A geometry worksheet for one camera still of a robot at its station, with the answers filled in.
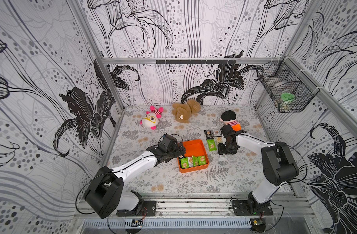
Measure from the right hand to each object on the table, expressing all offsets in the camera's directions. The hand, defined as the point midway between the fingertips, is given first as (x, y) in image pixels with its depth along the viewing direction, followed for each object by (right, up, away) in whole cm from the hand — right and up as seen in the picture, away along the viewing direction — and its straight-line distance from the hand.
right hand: (224, 150), depth 95 cm
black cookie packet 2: (-2, -4, -4) cm, 6 cm away
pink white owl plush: (-50, +20, +7) cm, 55 cm away
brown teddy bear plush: (-27, +26, +9) cm, 39 cm away
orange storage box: (-19, +1, +1) cm, 19 cm away
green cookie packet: (-8, +3, +1) cm, 9 cm away
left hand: (-28, -1, -9) cm, 30 cm away
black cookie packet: (-9, +10, +6) cm, 15 cm away
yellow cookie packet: (-2, +7, +4) cm, 8 cm away
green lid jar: (+31, +30, -15) cm, 45 cm away
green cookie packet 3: (-16, -5, -6) cm, 17 cm away
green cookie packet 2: (-26, -6, -9) cm, 28 cm away
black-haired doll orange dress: (+7, +22, +11) cm, 25 cm away
